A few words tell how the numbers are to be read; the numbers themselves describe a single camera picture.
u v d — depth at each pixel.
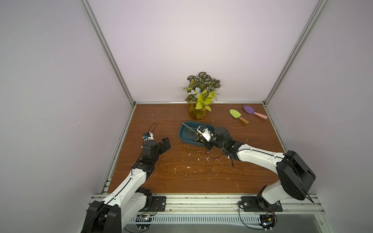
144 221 0.72
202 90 0.97
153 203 0.73
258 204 0.66
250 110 1.16
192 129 0.87
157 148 0.68
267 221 0.71
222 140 0.65
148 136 0.74
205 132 0.73
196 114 1.10
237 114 1.13
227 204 0.75
